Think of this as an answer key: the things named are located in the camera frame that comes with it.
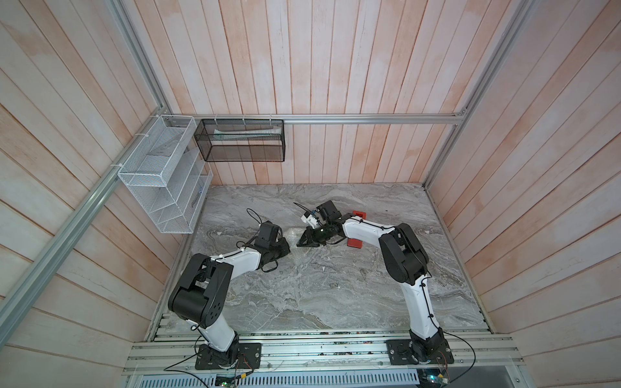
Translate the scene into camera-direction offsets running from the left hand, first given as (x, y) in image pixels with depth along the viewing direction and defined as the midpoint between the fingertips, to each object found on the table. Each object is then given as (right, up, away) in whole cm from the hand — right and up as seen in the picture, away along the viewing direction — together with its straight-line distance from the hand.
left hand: (289, 249), depth 95 cm
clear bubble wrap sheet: (+2, +6, -2) cm, 6 cm away
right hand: (+4, +2, 0) cm, 4 cm away
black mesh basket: (-21, +47, +9) cm, 52 cm away
